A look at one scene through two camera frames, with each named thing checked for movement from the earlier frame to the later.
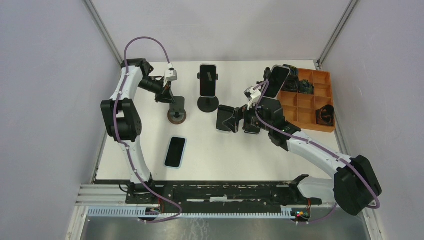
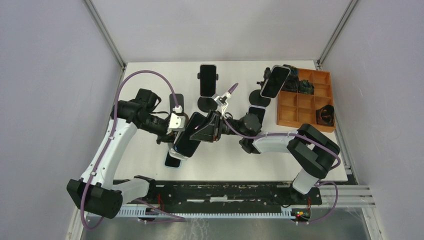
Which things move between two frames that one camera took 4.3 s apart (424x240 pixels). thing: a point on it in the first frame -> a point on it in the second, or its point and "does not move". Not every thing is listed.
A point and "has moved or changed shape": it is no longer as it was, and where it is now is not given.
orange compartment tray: [301, 109] does not move
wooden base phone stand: [177, 115] does not move
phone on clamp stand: [208, 80] does not move
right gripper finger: [225, 112] -> [209, 119]
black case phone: [224, 112] has moved or changed shape
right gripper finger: [232, 123] -> [207, 134]
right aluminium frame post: [349, 9] does not move
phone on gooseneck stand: [279, 75] does not move
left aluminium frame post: [104, 30] does not move
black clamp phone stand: [208, 104] does not move
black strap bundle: [325, 116] does not move
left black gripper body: [160, 97] -> [163, 135]
